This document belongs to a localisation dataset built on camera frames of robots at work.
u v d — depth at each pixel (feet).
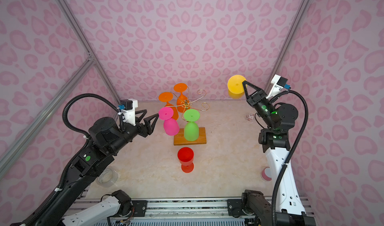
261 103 1.71
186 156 2.52
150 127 1.81
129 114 1.69
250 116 3.50
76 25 2.58
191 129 2.46
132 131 1.72
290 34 2.70
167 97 2.51
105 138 1.43
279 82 1.67
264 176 2.63
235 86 1.90
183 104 2.51
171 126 2.56
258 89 1.76
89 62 2.91
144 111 2.03
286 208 1.22
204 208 2.46
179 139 3.21
